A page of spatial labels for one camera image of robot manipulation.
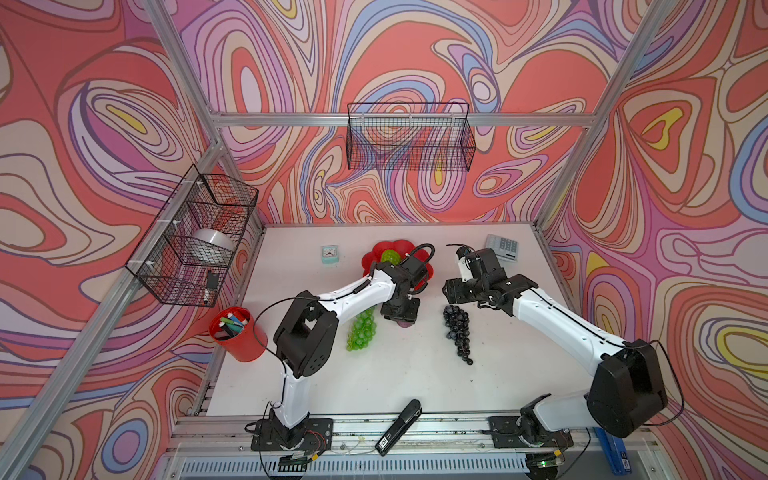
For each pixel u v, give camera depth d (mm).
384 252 1042
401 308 754
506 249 1102
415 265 730
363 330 883
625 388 411
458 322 879
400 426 716
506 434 734
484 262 645
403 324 856
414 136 959
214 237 735
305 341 492
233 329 820
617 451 678
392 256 1036
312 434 731
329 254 1078
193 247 697
